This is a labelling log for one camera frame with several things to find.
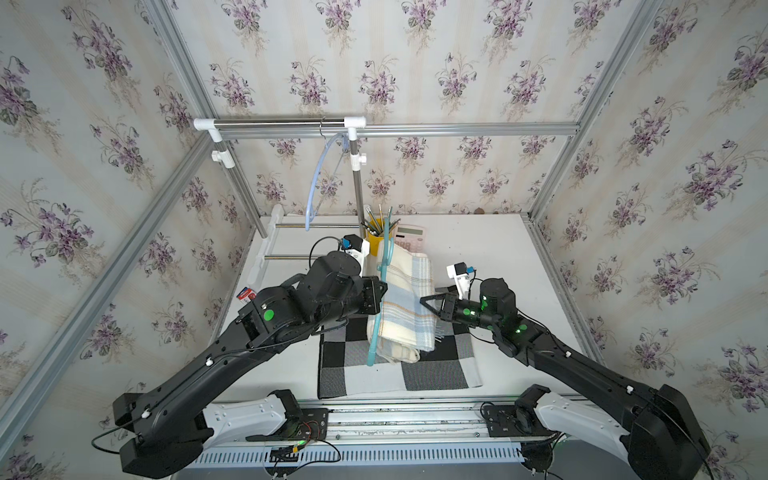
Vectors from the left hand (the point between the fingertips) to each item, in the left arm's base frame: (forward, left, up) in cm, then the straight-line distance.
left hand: (395, 293), depth 60 cm
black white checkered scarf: (-4, +13, -33) cm, 36 cm away
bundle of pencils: (+41, +3, -24) cm, 48 cm away
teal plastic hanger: (+10, +1, +1) cm, 10 cm away
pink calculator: (+42, -9, -31) cm, 53 cm away
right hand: (+5, -8, -14) cm, 17 cm away
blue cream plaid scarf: (-2, -3, -11) cm, 12 cm away
